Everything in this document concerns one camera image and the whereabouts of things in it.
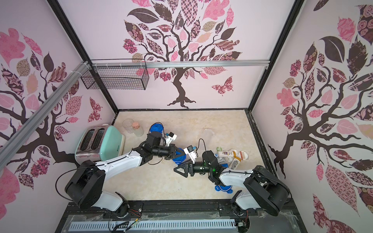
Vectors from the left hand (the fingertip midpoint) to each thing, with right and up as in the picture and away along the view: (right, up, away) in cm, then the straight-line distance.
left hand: (183, 156), depth 78 cm
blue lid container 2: (-18, +16, +15) cm, 29 cm away
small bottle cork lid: (-34, +17, +19) cm, 42 cm away
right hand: (-4, -5, -5) cm, 8 cm away
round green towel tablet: (+24, +1, +17) cm, 29 cm away
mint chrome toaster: (-47, +7, +1) cm, 48 cm away
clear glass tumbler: (-44, +18, +29) cm, 56 cm away
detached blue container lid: (+23, -18, +2) cm, 30 cm away
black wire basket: (-59, +58, +43) cm, 93 cm away
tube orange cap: (+32, -6, +9) cm, 34 cm away
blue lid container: (-2, -2, -1) cm, 3 cm away
